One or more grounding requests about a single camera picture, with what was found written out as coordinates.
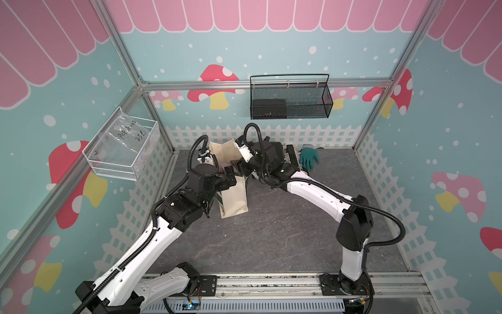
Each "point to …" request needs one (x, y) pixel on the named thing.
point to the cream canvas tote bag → (233, 201)
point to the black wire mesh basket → (290, 96)
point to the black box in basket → (269, 109)
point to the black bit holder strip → (292, 155)
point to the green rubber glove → (307, 157)
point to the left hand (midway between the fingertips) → (222, 173)
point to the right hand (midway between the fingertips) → (237, 155)
